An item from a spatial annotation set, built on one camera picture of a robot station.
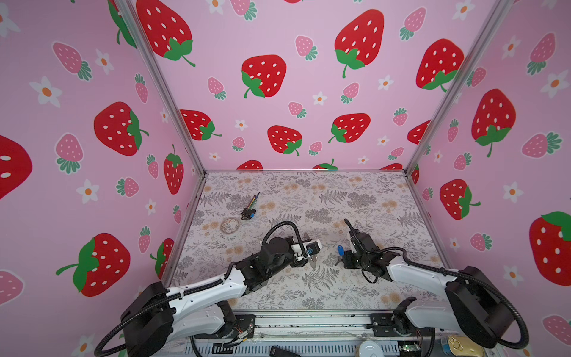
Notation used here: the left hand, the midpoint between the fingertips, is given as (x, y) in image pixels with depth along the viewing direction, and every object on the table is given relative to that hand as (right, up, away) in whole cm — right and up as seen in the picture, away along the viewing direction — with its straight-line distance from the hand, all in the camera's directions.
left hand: (309, 237), depth 76 cm
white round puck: (+18, -32, -10) cm, 38 cm away
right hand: (+14, -11, +14) cm, 23 cm away
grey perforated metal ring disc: (-35, 0, +25) cm, 43 cm away
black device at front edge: (-11, -34, -8) cm, 36 cm away
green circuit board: (+33, -35, -5) cm, 48 cm away
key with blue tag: (+15, -10, +17) cm, 25 cm away
